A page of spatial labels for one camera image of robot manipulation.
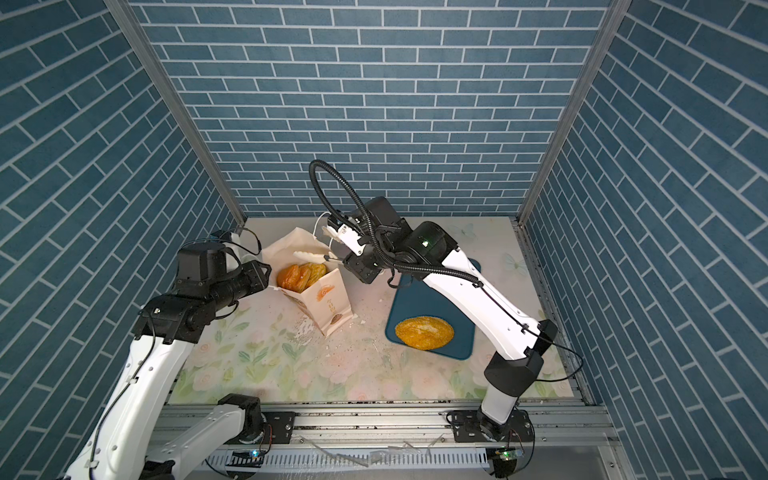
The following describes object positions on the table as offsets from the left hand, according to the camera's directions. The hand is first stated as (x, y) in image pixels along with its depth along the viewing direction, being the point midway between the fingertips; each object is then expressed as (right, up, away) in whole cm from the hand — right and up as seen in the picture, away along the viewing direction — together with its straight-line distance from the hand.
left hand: (269, 267), depth 70 cm
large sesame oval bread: (+38, -20, +14) cm, 45 cm away
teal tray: (+36, -12, +26) cm, 46 cm away
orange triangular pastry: (+2, -4, +10) cm, 11 cm away
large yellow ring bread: (+7, -2, +16) cm, 17 cm away
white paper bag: (-2, +4, +12) cm, 13 cm away
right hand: (+20, +4, -4) cm, 21 cm away
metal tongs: (+13, +2, -3) cm, 14 cm away
